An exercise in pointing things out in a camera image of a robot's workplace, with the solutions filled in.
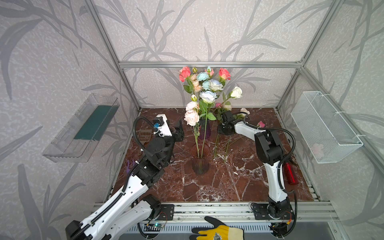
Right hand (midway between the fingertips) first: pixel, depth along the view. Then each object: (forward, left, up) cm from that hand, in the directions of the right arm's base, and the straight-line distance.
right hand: (219, 126), depth 107 cm
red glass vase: (-28, +13, +15) cm, 35 cm away
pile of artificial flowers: (+16, -2, +1) cm, 16 cm away
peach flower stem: (+1, +15, +33) cm, 36 cm away
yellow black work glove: (-61, +5, +2) cm, 61 cm away
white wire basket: (-30, -41, +32) cm, 60 cm away
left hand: (-21, +23, +36) cm, 48 cm away
